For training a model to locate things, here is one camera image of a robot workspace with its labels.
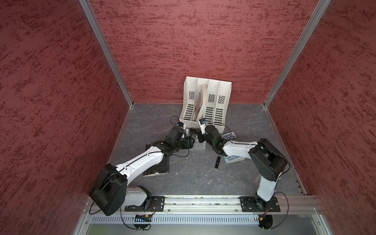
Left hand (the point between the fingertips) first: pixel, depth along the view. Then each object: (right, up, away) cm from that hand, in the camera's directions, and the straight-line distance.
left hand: (190, 143), depth 84 cm
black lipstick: (+3, +6, +8) cm, 11 cm away
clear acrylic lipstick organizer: (+4, -3, +8) cm, 9 cm away
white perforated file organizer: (+10, +27, +6) cm, 29 cm away
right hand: (+5, +6, +10) cm, 13 cm away
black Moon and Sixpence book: (-17, -15, +1) cm, 23 cm away
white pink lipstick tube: (-2, +7, +10) cm, 12 cm away
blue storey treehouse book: (+24, -10, +3) cm, 27 cm away
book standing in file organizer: (+7, +25, +6) cm, 27 cm away
